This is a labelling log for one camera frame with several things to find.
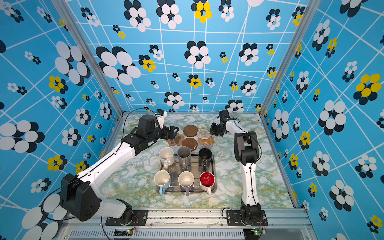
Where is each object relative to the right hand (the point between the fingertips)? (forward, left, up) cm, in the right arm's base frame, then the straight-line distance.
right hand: (211, 131), depth 108 cm
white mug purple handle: (-36, +16, 0) cm, 39 cm away
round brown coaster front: (-9, +15, 0) cm, 17 cm away
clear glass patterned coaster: (-3, +6, +1) cm, 7 cm away
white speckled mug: (-21, +30, +2) cm, 36 cm away
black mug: (-22, +5, +1) cm, 23 cm away
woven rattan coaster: (-9, +3, +1) cm, 10 cm away
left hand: (-15, +23, +24) cm, 36 cm away
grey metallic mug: (-23, +18, +9) cm, 30 cm away
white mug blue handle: (-36, +30, +1) cm, 46 cm away
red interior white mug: (-35, +4, +1) cm, 36 cm away
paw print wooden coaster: (-9, +23, +1) cm, 25 cm away
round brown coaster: (+1, +16, 0) cm, 16 cm away
